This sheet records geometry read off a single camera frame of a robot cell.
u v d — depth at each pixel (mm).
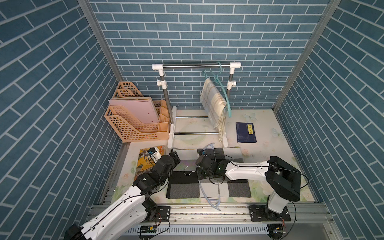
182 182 848
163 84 783
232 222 729
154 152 689
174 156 720
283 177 486
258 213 737
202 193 793
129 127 890
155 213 691
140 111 906
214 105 831
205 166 664
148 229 719
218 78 768
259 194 808
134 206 498
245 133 1060
